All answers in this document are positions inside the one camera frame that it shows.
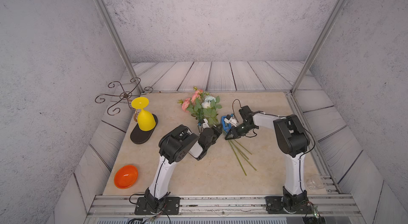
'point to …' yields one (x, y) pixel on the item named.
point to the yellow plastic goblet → (146, 121)
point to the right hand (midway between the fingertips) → (228, 138)
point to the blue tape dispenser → (226, 127)
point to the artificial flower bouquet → (203, 106)
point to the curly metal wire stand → (135, 82)
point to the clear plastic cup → (316, 182)
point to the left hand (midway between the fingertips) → (226, 125)
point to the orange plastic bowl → (125, 177)
